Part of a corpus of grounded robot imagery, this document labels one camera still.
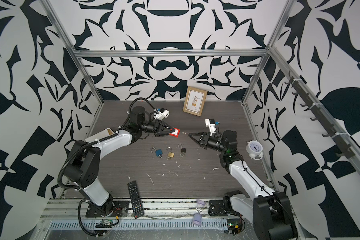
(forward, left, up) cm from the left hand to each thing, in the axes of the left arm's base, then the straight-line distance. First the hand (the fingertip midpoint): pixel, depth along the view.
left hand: (175, 129), depth 73 cm
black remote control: (-24, +21, -24) cm, 40 cm away
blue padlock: (+1, +12, -27) cm, 29 cm away
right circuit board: (-37, -27, -27) cm, 53 cm away
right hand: (-4, -7, -1) cm, 8 cm away
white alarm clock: (+1, -47, -23) cm, 53 cm away
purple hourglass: (-34, -9, -24) cm, 42 cm away
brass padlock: (0, +4, -26) cm, 26 cm away
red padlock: (-2, 0, -1) cm, 2 cm away
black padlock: (+2, -4, -26) cm, 26 cm away
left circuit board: (-34, +33, -23) cm, 53 cm away
